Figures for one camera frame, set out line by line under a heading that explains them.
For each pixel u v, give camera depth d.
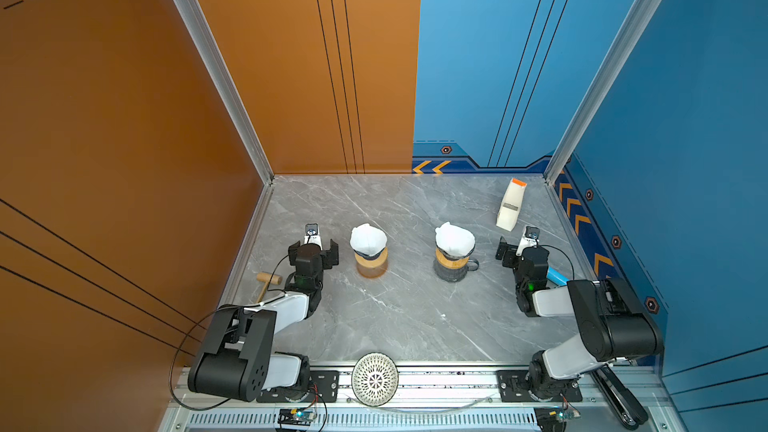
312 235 0.77
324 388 0.74
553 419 0.70
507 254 0.84
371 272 0.94
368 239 0.84
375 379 0.74
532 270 0.70
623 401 0.68
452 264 0.84
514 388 0.72
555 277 0.91
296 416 0.71
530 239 0.79
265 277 0.93
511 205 1.11
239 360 0.43
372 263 0.86
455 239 0.81
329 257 0.83
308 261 0.68
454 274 0.88
